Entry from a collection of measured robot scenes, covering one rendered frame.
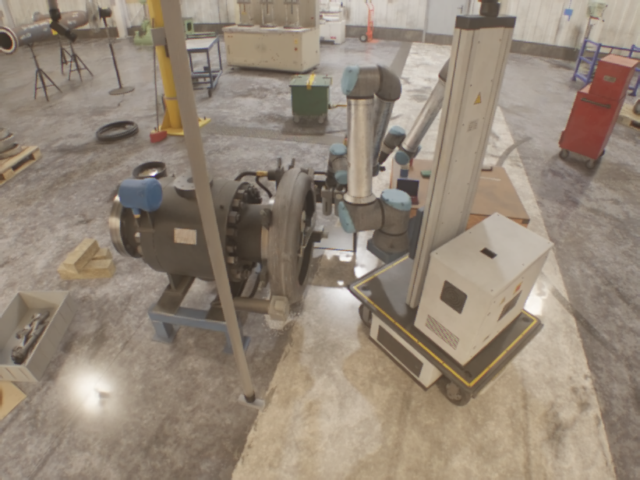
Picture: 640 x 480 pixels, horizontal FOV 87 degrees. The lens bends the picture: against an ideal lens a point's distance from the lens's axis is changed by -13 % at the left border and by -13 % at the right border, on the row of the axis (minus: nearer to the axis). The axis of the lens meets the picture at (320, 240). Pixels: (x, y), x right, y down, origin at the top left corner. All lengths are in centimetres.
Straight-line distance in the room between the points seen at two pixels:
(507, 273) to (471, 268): 16
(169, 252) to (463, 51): 167
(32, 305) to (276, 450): 205
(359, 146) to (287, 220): 49
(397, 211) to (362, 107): 50
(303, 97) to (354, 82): 371
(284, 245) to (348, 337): 87
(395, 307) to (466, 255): 59
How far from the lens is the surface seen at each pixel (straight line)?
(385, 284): 231
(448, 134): 163
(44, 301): 315
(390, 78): 165
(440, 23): 1232
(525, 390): 249
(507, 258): 185
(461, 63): 155
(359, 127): 163
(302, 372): 228
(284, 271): 186
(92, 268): 319
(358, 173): 168
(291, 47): 788
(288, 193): 187
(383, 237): 188
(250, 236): 206
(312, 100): 528
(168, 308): 239
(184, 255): 212
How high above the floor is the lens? 192
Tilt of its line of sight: 38 degrees down
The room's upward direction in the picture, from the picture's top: straight up
